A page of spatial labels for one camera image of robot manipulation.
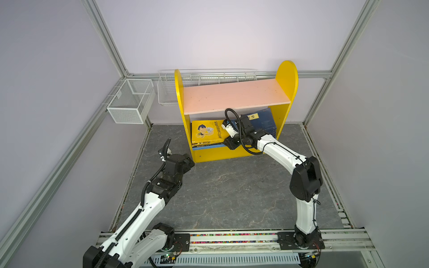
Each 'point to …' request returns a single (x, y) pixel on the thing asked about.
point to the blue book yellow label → (263, 120)
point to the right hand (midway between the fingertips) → (227, 138)
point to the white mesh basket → (133, 101)
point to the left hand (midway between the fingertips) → (183, 160)
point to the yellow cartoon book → (207, 130)
